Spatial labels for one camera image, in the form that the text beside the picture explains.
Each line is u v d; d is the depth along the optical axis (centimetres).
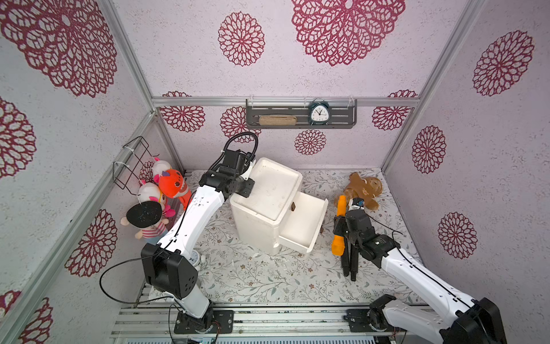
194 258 85
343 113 91
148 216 76
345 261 85
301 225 92
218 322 73
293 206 82
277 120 88
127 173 76
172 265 42
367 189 103
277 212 75
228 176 57
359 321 74
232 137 61
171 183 90
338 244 76
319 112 90
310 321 75
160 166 95
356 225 61
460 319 40
